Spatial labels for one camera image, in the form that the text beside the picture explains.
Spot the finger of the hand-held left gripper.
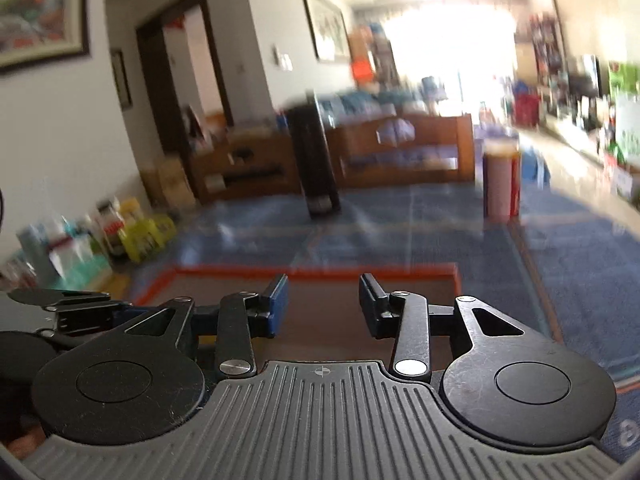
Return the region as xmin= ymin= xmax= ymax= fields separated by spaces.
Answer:
xmin=36 ymin=302 xmax=152 ymax=339
xmin=7 ymin=287 xmax=113 ymax=312

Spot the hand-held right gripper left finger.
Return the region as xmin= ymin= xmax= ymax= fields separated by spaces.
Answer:
xmin=124 ymin=274 xmax=291 ymax=381

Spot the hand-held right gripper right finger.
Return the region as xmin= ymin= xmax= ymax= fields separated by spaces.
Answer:
xmin=359 ymin=273 xmax=539 ymax=384

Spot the orange cardboard box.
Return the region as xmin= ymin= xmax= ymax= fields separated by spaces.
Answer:
xmin=131 ymin=262 xmax=565 ymax=366

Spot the teal patterned tissue box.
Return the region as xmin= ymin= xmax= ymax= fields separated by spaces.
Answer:
xmin=47 ymin=237 xmax=115 ymax=286

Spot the red label black cap bottle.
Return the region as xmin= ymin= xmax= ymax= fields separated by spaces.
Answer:
xmin=97 ymin=200 xmax=127 ymax=256

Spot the black thermos flask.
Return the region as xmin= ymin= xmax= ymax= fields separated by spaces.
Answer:
xmin=282 ymin=91 xmax=343 ymax=218

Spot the purple printed sofa cover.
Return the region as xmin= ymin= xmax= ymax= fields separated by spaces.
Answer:
xmin=320 ymin=91 xmax=451 ymax=171

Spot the red cylindrical canister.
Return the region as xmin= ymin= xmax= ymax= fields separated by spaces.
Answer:
xmin=481 ymin=139 xmax=522 ymax=222

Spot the blue checked tablecloth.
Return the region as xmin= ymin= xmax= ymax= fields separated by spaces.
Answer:
xmin=115 ymin=182 xmax=640 ymax=466

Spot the red plastic basket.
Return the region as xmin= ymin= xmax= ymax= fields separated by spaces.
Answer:
xmin=515 ymin=92 xmax=542 ymax=128

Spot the tall cluttered bookshelf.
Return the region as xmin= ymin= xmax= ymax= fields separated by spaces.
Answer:
xmin=530 ymin=12 xmax=569 ymax=86

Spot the black television screen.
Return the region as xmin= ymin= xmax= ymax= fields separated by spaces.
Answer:
xmin=580 ymin=55 xmax=602 ymax=99

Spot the small dark picture frame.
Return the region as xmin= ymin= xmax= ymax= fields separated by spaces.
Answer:
xmin=110 ymin=49 xmax=134 ymax=111

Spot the dark wooden door frame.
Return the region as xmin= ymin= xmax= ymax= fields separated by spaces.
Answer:
xmin=136 ymin=0 xmax=235 ymax=196

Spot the framed wall picture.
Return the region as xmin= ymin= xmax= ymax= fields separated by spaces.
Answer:
xmin=300 ymin=0 xmax=352 ymax=65

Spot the large framed wall painting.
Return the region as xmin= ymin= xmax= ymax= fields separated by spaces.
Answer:
xmin=0 ymin=0 xmax=91 ymax=74

